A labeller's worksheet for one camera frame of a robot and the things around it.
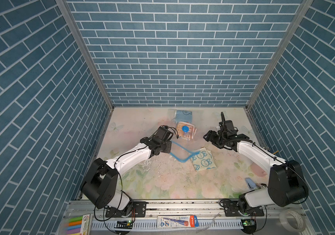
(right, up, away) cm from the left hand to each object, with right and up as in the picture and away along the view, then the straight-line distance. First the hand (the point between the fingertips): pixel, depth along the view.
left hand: (171, 145), depth 87 cm
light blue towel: (+9, +19, +26) cm, 33 cm away
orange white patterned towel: (+12, +5, +12) cm, 17 cm away
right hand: (+23, +4, +2) cm, 23 cm away
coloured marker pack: (-42, -34, -19) cm, 58 cm away
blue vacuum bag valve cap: (+10, +9, +16) cm, 21 cm away
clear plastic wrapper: (+17, -36, -18) cm, 44 cm away
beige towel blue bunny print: (+20, -9, +2) cm, 22 cm away
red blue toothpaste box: (+3, -33, -18) cm, 38 cm away
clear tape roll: (+61, -34, -15) cm, 72 cm away
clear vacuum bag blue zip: (+7, -2, -4) cm, 9 cm away
